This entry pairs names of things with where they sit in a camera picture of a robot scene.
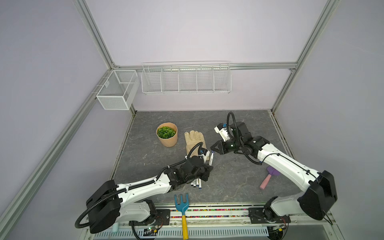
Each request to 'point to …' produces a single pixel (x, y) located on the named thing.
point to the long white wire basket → (186, 77)
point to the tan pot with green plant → (167, 134)
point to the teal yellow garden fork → (183, 207)
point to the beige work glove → (192, 139)
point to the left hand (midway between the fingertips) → (211, 169)
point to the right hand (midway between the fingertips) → (212, 149)
